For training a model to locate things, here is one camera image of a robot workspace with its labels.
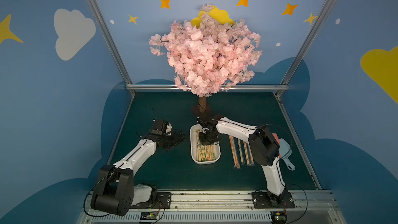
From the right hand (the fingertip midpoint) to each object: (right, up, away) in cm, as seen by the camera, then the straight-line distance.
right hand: (204, 142), depth 93 cm
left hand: (-13, +3, -5) cm, 15 cm away
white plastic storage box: (+4, -5, -2) cm, 7 cm away
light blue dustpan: (+49, -6, +1) cm, 50 cm away
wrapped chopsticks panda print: (-3, -3, -2) cm, 5 cm away
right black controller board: (+35, -32, -20) cm, 51 cm away
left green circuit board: (-27, -30, -21) cm, 46 cm away
